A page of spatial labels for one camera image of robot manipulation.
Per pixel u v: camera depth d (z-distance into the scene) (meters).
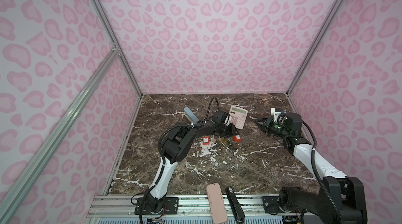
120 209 0.75
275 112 0.78
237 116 1.04
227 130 0.86
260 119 0.80
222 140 0.94
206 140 0.93
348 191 0.43
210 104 0.84
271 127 0.73
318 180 0.42
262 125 0.73
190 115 1.02
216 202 0.73
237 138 0.94
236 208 0.71
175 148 0.57
